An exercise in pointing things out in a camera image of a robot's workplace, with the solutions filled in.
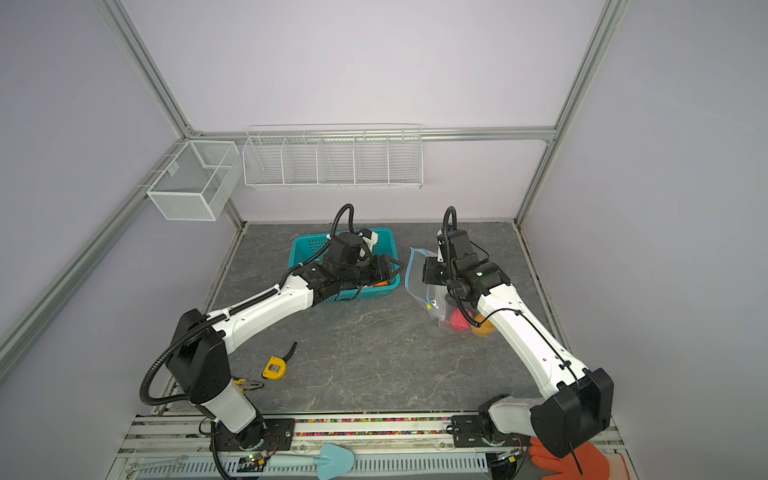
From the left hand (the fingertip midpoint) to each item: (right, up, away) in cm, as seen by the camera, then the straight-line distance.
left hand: (400, 272), depth 79 cm
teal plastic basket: (-31, +7, +27) cm, 41 cm away
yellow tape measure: (-35, -27, +4) cm, 44 cm away
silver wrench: (-54, -45, -8) cm, 71 cm away
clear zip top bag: (+11, -9, +14) cm, 20 cm away
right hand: (+8, +1, 0) cm, 8 cm away
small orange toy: (-5, -2, -7) cm, 9 cm away
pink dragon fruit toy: (+17, -15, +8) cm, 24 cm away
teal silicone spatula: (-16, -45, -8) cm, 48 cm away
